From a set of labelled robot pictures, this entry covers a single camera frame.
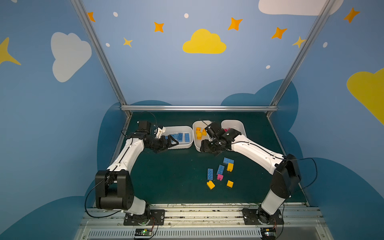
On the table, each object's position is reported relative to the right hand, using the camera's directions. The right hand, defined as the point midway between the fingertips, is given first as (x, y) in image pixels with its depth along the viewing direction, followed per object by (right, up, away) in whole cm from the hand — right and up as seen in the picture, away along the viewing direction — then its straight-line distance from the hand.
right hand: (205, 149), depth 84 cm
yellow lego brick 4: (+3, -21, 0) cm, 21 cm away
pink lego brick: (+18, +10, +25) cm, 32 cm away
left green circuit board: (-31, -38, -13) cm, 51 cm away
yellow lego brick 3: (+16, -12, +7) cm, 21 cm away
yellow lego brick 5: (+15, -21, +2) cm, 26 cm away
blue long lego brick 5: (+10, -14, +6) cm, 18 cm away
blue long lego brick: (-19, +6, +21) cm, 29 cm away
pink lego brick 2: (+9, -17, +2) cm, 19 cm away
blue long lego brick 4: (+4, -15, +2) cm, 16 cm away
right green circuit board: (+30, -39, -12) cm, 51 cm away
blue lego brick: (+15, -9, +9) cm, 20 cm away
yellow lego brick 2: (-2, +10, -15) cm, 18 cm away
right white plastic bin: (+25, +14, +24) cm, 38 cm away
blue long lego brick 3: (-11, +6, +21) cm, 24 cm away
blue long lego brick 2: (-16, +5, +20) cm, 26 cm away
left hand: (-19, +2, 0) cm, 19 cm away
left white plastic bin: (-13, +7, +24) cm, 28 cm away
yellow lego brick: (-2, +6, +20) cm, 21 cm away
